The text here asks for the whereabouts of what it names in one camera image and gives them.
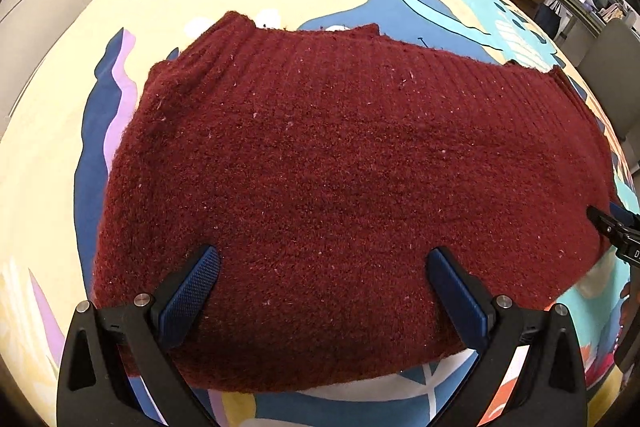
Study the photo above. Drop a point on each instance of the dark shopping bag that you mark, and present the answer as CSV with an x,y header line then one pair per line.
x,y
550,22

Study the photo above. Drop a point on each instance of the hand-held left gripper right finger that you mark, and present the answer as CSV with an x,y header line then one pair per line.
x,y
457,297

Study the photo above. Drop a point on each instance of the dark red knit sweater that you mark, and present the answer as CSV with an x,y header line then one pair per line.
x,y
350,167

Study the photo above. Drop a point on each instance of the grey chair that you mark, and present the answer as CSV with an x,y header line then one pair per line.
x,y
615,57

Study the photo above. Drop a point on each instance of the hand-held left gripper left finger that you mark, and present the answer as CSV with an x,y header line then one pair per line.
x,y
192,292

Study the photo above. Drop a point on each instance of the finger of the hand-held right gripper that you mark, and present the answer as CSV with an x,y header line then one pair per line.
x,y
607,222

